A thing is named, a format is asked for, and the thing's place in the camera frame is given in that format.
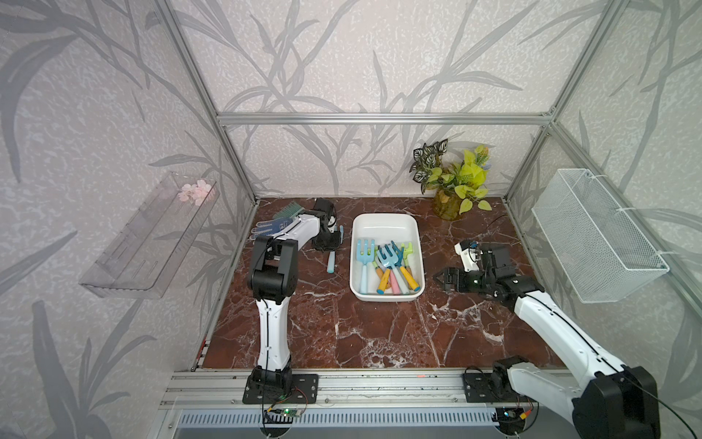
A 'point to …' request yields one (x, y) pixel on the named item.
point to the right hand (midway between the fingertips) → (444, 275)
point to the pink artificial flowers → (198, 194)
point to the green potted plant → (457, 185)
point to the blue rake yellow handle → (381, 288)
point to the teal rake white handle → (389, 258)
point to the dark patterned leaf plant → (427, 158)
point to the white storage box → (384, 228)
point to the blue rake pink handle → (394, 285)
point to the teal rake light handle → (365, 257)
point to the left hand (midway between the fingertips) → (334, 245)
